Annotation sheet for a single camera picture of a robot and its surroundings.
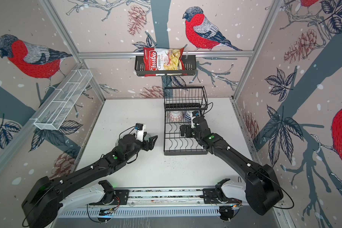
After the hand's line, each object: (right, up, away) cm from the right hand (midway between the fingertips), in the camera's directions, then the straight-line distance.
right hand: (186, 126), depth 85 cm
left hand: (-19, -3, -5) cm, 20 cm away
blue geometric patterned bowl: (-6, +5, +16) cm, 18 cm away
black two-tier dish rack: (-3, +15, +29) cm, 33 cm away
